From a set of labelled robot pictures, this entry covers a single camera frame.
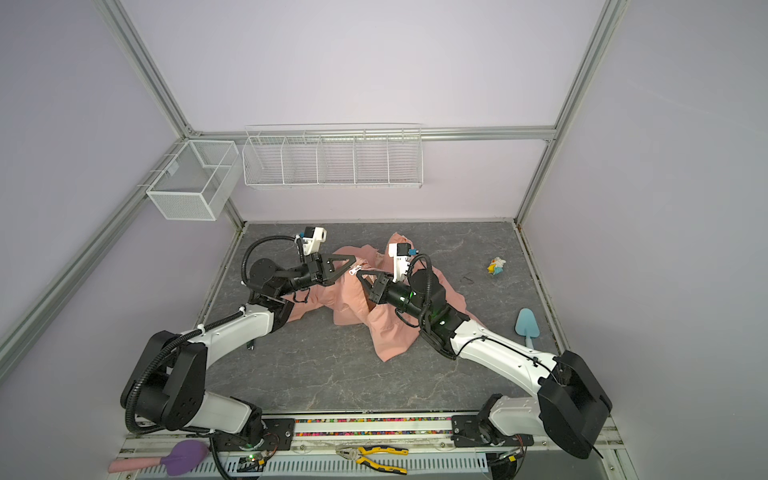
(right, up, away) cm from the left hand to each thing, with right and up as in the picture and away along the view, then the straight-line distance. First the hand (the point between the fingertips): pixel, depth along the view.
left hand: (355, 266), depth 68 cm
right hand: (0, -3, +1) cm, 3 cm away
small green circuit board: (-26, -48, +4) cm, 55 cm away
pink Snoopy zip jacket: (-2, -9, +8) cm, 13 cm away
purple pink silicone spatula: (-43, -47, +3) cm, 63 cm away
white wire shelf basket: (-12, +36, +30) cm, 48 cm away
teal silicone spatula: (+50, -20, +23) cm, 59 cm away
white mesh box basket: (-56, +26, +28) cm, 67 cm away
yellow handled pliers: (0, -45, +2) cm, 45 cm away
